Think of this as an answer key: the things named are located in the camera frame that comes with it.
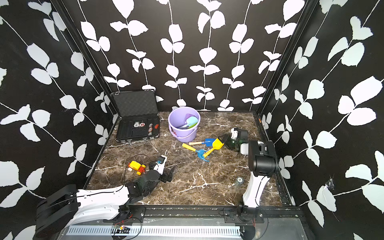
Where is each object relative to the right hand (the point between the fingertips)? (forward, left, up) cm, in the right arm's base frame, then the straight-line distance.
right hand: (219, 136), depth 101 cm
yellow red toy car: (-23, +49, +1) cm, 55 cm away
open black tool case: (+17, +61, -2) cm, 63 cm away
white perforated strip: (-53, +55, -7) cm, 76 cm away
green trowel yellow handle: (+7, +23, +2) cm, 24 cm away
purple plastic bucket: (+9, +28, +10) cm, 31 cm away
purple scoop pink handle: (+11, +22, +9) cm, 26 cm away
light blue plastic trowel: (+8, +19, +7) cm, 22 cm away
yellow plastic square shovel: (-5, +1, -4) cm, 6 cm away
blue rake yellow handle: (-10, +13, -4) cm, 17 cm away
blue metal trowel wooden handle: (-2, +7, -5) cm, 9 cm away
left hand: (-22, +31, +5) cm, 38 cm away
